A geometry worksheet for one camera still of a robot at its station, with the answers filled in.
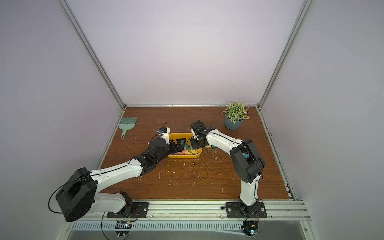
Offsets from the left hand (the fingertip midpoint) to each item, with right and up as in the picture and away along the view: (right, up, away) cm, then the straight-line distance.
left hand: (182, 139), depth 82 cm
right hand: (+8, -3, +11) cm, 13 cm away
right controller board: (+33, -40, -14) cm, 54 cm away
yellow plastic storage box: (+2, -10, +10) cm, 14 cm away
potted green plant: (+33, +16, +12) cm, 39 cm away
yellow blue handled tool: (+17, -3, -3) cm, 18 cm away
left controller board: (-28, -42, -11) cm, 51 cm away
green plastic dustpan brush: (-45, +8, +28) cm, 54 cm away
